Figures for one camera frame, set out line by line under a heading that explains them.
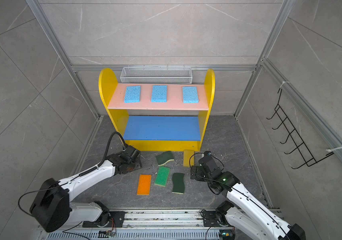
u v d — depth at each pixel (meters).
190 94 0.73
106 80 0.63
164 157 0.94
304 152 0.62
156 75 0.98
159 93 0.73
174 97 0.74
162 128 0.95
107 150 0.61
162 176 0.86
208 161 0.58
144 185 0.84
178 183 0.84
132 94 0.73
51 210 0.41
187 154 0.97
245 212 0.48
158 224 0.73
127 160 0.65
